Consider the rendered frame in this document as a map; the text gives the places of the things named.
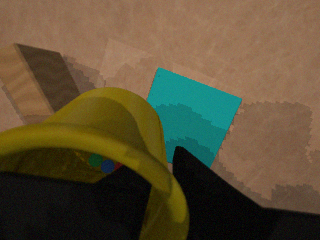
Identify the yellow cup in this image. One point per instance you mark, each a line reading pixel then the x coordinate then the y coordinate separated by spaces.
pixel 120 126

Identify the brown rectangular block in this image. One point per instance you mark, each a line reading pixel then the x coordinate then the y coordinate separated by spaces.
pixel 37 79

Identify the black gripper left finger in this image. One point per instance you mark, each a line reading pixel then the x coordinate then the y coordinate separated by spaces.
pixel 42 208

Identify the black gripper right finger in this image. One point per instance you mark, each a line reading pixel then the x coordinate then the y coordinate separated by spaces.
pixel 218 211

